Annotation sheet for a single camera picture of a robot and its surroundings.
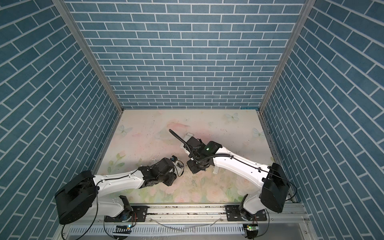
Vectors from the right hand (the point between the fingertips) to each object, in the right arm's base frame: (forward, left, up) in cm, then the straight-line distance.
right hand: (190, 166), depth 77 cm
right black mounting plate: (-18, -23, -13) cm, 32 cm away
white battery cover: (+4, -14, -13) cm, 19 cm away
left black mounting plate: (-22, +25, -11) cm, 35 cm away
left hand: (-1, +10, -13) cm, 16 cm away
